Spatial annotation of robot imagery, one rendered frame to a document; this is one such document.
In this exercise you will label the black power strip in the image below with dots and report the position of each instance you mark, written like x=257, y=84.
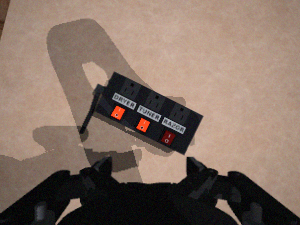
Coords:
x=146, y=112

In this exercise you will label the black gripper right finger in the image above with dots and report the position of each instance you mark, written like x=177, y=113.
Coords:
x=252, y=206

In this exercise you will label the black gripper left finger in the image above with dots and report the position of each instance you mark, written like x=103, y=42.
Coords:
x=45, y=203

